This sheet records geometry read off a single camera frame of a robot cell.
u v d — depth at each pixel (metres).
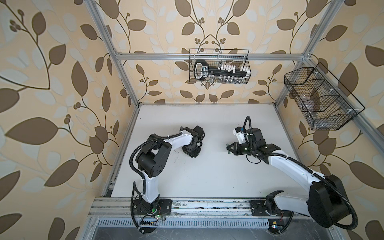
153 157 0.50
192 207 0.76
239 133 0.77
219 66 0.81
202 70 0.84
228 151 0.82
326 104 0.72
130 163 0.47
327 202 0.41
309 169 0.47
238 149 0.74
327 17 0.74
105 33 0.81
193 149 0.80
